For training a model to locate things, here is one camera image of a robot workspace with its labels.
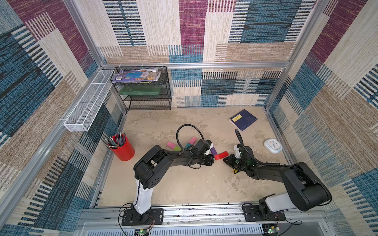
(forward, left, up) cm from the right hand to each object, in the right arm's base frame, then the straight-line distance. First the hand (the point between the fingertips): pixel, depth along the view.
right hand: (224, 161), depth 93 cm
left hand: (-1, +6, +1) cm, 6 cm away
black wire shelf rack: (+46, +42, +10) cm, 63 cm away
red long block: (+4, 0, +1) cm, 4 cm away
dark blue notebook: (+33, -18, +1) cm, 37 cm away
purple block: (+7, +6, +1) cm, 9 cm away
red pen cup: (+1, +59, +17) cm, 61 cm away
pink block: (+15, +20, +1) cm, 25 cm away
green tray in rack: (+35, +52, +29) cm, 69 cm away
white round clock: (+9, -32, +3) cm, 34 cm away
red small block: (+2, +5, +2) cm, 6 cm away
